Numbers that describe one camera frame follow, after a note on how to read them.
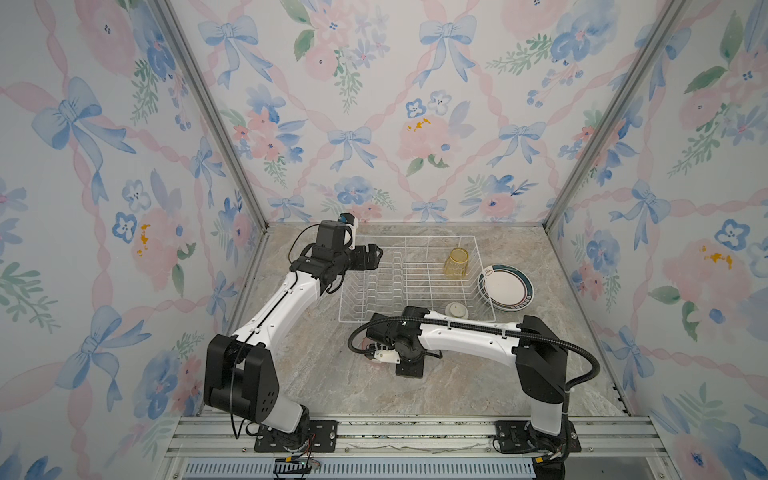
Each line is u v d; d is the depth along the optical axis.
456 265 0.97
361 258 0.75
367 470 0.70
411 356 0.68
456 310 0.88
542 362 0.46
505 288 0.99
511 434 0.74
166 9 0.68
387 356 0.73
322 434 0.75
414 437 0.76
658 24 0.71
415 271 1.07
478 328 0.50
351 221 0.75
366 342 0.67
